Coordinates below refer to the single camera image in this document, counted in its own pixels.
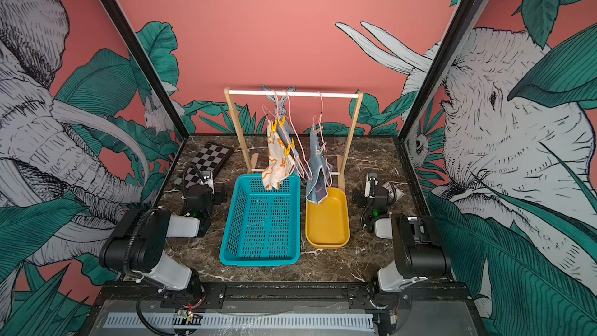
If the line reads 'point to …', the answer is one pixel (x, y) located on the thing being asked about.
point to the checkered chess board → (211, 157)
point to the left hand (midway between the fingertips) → (211, 180)
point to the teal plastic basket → (263, 225)
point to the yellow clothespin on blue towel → (281, 122)
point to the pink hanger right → (319, 141)
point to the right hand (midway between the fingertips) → (366, 183)
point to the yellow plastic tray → (327, 223)
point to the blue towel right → (317, 171)
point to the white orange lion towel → (280, 163)
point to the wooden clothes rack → (251, 160)
